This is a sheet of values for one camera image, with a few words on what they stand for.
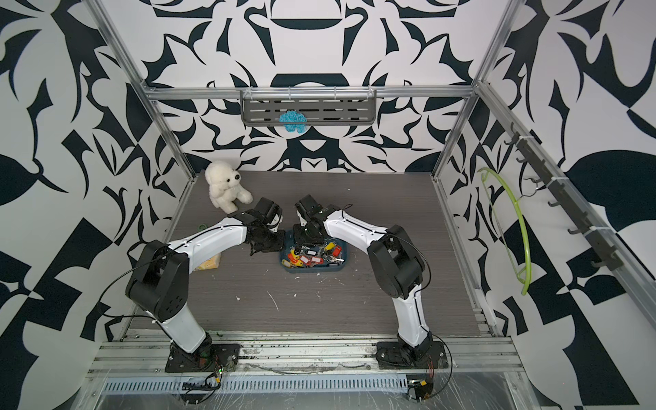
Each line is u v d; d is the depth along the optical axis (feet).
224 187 3.16
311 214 2.38
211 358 2.37
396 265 1.70
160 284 1.52
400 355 2.21
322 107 3.09
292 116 2.99
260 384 2.13
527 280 2.10
